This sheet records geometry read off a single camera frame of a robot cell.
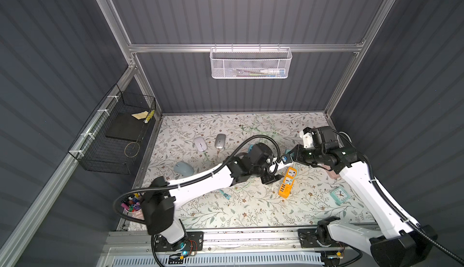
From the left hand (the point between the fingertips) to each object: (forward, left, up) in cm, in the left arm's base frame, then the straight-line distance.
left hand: (282, 171), depth 72 cm
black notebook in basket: (+18, +67, +8) cm, 70 cm away
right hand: (+7, -5, +1) cm, 9 cm away
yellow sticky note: (+25, +62, +7) cm, 67 cm away
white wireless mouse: (+27, +39, -18) cm, 51 cm away
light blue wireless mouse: (+10, +45, -17) cm, 50 cm away
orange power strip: (0, -5, -18) cm, 19 cm away
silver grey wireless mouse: (+30, +28, -19) cm, 45 cm away
